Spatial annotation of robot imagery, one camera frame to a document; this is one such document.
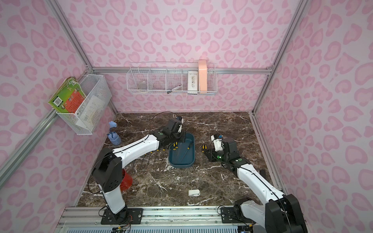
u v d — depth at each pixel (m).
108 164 0.53
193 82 0.91
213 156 0.73
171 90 0.93
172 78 0.88
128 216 0.72
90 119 0.78
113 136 0.95
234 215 0.72
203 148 0.98
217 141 0.76
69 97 0.72
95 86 0.82
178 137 0.74
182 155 0.94
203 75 0.84
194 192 0.78
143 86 0.96
